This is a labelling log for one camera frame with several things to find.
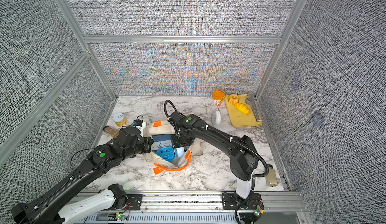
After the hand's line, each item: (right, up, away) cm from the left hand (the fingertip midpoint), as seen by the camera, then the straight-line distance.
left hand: (157, 140), depth 71 cm
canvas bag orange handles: (+2, -12, 0) cm, 12 cm away
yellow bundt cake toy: (+48, +23, +42) cm, 68 cm away
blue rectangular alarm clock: (-1, -3, +13) cm, 14 cm away
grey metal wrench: (+61, +20, +39) cm, 75 cm away
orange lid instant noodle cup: (+35, +25, +36) cm, 56 cm away
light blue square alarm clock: (+10, -7, +5) cm, 13 cm away
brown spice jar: (-34, +1, +23) cm, 41 cm away
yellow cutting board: (+51, +8, +37) cm, 63 cm away
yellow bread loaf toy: (+53, +16, +37) cm, 67 cm away
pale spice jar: (+58, -21, +6) cm, 62 cm away
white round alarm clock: (+32, +9, +26) cm, 42 cm away
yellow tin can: (-32, +8, +29) cm, 44 cm away
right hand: (+8, -3, +8) cm, 12 cm away
